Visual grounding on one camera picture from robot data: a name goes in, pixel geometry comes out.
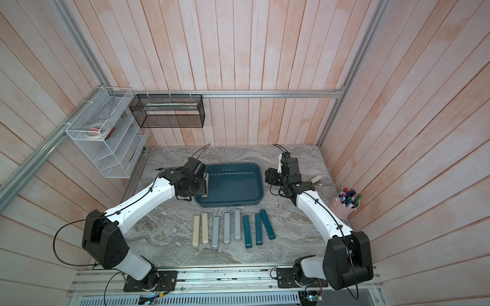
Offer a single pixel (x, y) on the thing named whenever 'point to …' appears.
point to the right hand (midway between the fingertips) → (270, 171)
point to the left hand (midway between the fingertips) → (200, 192)
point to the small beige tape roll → (316, 179)
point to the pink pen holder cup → (346, 202)
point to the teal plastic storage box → (233, 185)
